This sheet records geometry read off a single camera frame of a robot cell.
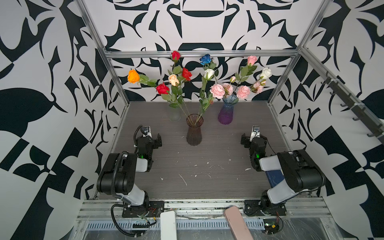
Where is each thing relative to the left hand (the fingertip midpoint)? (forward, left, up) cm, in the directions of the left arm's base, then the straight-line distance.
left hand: (150, 132), depth 93 cm
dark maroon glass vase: (+1, -27, +9) cm, 28 cm away
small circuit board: (-48, -61, -9) cm, 78 cm away
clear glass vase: (+20, -13, -6) cm, 25 cm away
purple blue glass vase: (+16, -49, -1) cm, 52 cm away
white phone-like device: (-47, -14, -1) cm, 49 cm away
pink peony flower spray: (+9, -53, +24) cm, 59 cm away
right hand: (-2, -64, 0) cm, 64 cm away
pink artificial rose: (+24, -58, +26) cm, 68 cm away
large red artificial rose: (+25, -22, +22) cm, 40 cm away
